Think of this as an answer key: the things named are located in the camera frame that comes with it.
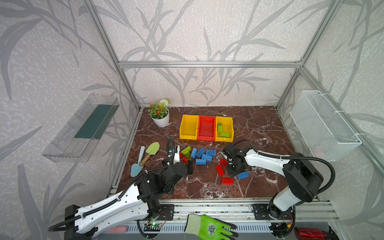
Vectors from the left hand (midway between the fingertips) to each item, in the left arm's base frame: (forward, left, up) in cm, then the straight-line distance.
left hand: (187, 156), depth 73 cm
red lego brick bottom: (-7, -21, -17) cm, 28 cm away
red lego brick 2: (-1, -18, -17) cm, 25 cm away
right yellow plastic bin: (+32, -26, -19) cm, 45 cm away
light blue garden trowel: (+1, +32, -19) cm, 38 cm away
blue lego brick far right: (-4, -31, -18) cm, 36 cm away
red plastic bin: (+30, -10, -19) cm, 37 cm away
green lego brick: (+24, -23, -17) cm, 38 cm away
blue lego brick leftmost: (+10, -2, -17) cm, 20 cm away
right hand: (+1, -25, -18) cm, 31 cm away
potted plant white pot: (+33, +21, -6) cm, 40 cm away
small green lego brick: (+33, -20, -17) cm, 42 cm away
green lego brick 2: (+10, +2, -15) cm, 18 cm away
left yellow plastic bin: (+30, +2, -17) cm, 34 cm away
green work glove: (-28, -8, -17) cm, 34 cm away
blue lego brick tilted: (+11, -6, -18) cm, 22 cm away
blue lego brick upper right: (+11, -14, -18) cm, 25 cm away
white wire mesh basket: (+4, -61, +15) cm, 63 cm away
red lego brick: (+4, -21, -17) cm, 27 cm away
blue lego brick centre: (+7, -11, -17) cm, 22 cm away
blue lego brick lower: (+4, -7, -17) cm, 19 cm away
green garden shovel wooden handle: (+13, +25, -20) cm, 35 cm away
